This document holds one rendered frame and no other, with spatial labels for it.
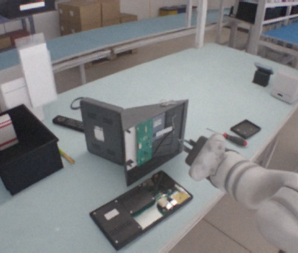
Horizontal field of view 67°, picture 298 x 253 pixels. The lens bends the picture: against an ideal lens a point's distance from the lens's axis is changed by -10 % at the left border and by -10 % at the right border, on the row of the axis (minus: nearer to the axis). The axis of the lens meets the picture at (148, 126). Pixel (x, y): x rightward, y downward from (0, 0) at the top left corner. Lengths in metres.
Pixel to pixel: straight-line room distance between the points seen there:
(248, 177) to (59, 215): 0.51
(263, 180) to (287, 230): 0.10
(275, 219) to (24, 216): 0.62
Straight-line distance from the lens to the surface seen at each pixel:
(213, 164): 0.44
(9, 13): 0.79
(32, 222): 0.73
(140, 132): 0.67
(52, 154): 0.79
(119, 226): 0.64
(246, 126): 1.06
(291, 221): 0.34
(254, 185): 0.39
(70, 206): 0.73
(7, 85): 0.98
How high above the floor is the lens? 1.56
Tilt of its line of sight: 35 degrees down
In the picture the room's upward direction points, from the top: 1 degrees clockwise
